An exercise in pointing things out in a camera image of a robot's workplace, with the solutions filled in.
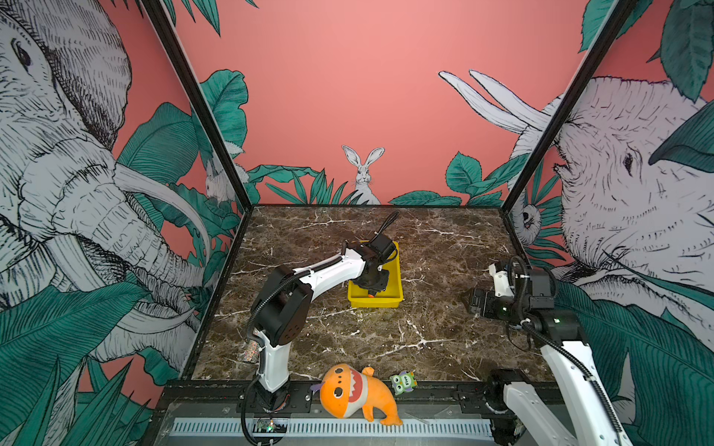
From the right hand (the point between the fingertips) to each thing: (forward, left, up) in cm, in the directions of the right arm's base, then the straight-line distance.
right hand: (474, 294), depth 75 cm
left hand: (+9, +26, -10) cm, 29 cm away
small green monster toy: (-19, +19, -17) cm, 32 cm away
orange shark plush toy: (-22, +35, -8) cm, 42 cm away
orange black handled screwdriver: (+5, +28, -12) cm, 31 cm away
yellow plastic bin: (+4, +23, -11) cm, 26 cm away
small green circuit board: (-29, +55, -17) cm, 64 cm away
